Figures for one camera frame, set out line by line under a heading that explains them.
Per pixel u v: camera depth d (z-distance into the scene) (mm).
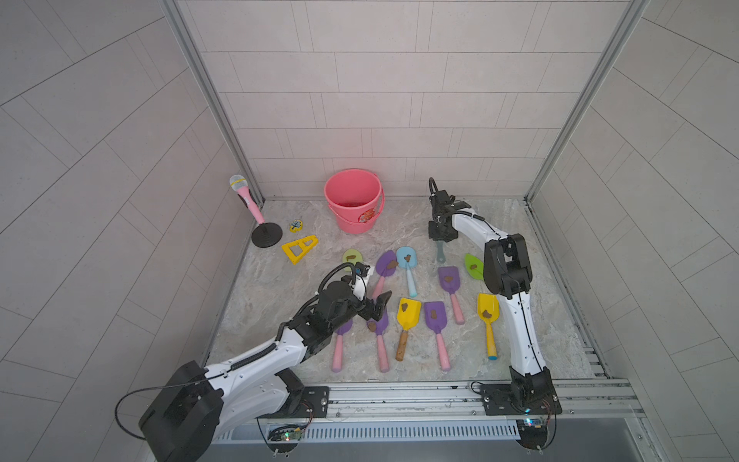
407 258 988
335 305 582
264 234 1020
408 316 846
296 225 1057
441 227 887
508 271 619
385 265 962
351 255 991
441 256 998
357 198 997
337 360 756
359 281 649
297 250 995
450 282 936
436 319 850
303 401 694
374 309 705
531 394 624
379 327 841
